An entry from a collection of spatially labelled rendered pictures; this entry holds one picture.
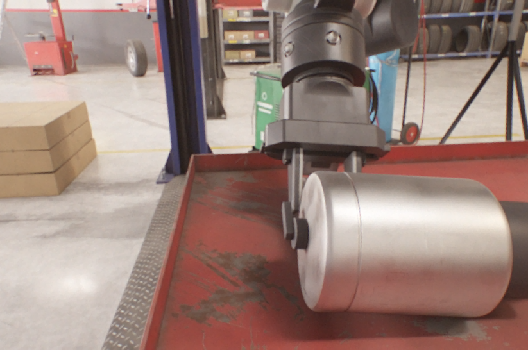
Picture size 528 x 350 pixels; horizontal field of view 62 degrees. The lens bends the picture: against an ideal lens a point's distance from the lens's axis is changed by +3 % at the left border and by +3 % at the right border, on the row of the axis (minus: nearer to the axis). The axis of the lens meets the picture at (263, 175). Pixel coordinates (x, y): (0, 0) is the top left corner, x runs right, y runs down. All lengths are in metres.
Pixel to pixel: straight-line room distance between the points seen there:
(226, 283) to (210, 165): 0.27
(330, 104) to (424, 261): 0.21
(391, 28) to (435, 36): 9.36
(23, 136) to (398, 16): 2.43
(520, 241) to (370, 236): 0.10
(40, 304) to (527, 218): 1.82
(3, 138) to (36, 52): 6.64
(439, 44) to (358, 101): 9.93
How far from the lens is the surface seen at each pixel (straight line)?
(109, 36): 10.73
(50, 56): 9.52
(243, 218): 0.45
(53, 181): 3.00
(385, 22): 0.96
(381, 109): 3.62
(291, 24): 0.46
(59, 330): 1.81
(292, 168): 0.41
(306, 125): 0.41
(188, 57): 3.02
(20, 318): 1.94
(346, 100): 0.43
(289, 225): 0.30
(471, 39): 10.68
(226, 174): 0.58
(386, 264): 0.26
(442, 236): 0.27
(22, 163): 3.04
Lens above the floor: 1.05
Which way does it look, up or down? 20 degrees down
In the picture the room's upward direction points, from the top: 1 degrees counter-clockwise
